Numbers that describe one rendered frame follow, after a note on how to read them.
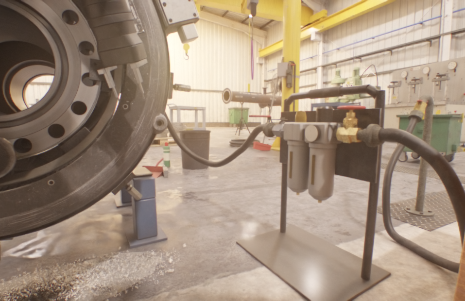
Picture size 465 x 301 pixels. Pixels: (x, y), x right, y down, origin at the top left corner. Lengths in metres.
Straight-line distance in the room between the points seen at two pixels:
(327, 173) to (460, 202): 0.30
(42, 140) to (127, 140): 0.22
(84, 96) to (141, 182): 0.40
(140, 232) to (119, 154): 0.50
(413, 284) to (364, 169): 0.37
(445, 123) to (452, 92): 3.40
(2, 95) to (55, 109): 0.70
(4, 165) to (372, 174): 0.86
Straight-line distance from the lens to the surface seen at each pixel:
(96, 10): 0.48
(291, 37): 4.15
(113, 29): 0.48
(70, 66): 0.73
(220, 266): 0.86
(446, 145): 3.24
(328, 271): 0.87
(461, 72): 6.59
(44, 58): 1.40
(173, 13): 0.71
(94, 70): 0.72
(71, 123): 0.72
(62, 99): 0.72
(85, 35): 0.75
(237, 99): 7.66
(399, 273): 0.97
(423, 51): 12.09
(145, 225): 1.03
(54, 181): 0.61
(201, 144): 2.32
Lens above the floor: 0.47
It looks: 7 degrees down
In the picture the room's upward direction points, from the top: straight up
